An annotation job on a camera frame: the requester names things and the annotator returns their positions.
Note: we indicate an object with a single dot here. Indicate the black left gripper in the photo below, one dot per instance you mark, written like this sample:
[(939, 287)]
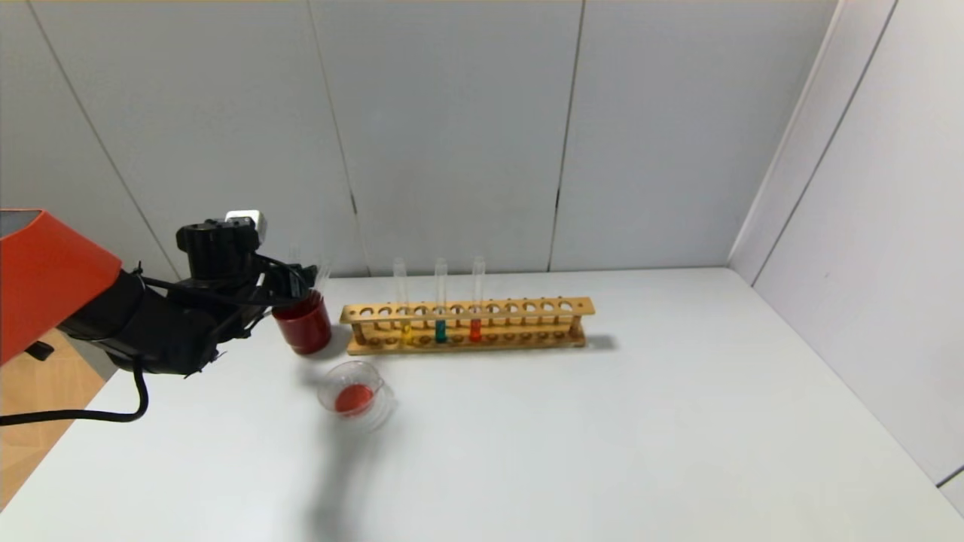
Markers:
[(292, 279)]

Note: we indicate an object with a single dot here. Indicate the red pigment glass test tube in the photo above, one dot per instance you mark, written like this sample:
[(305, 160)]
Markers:
[(475, 330), (295, 254)]

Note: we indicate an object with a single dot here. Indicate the yellow pigment glass test tube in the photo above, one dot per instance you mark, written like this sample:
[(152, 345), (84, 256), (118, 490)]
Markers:
[(406, 331)]

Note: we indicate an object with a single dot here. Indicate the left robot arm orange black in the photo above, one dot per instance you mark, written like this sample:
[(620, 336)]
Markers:
[(60, 278)]

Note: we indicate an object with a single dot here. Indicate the empty glass test tube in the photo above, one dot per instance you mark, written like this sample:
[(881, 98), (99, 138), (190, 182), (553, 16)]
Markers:
[(324, 272)]

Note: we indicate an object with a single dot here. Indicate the teal pigment glass test tube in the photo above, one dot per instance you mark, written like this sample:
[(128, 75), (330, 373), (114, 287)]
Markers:
[(440, 331)]

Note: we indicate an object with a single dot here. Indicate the wooden test tube rack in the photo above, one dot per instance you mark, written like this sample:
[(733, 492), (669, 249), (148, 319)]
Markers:
[(482, 310)]

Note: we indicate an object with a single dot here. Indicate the dark red cup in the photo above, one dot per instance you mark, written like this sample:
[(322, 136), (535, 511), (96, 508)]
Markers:
[(305, 331)]

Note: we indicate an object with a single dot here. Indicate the clear glass beaker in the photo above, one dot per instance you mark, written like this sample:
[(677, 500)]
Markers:
[(354, 399)]

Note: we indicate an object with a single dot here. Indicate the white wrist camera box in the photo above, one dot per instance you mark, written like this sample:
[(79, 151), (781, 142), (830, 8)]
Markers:
[(248, 220)]

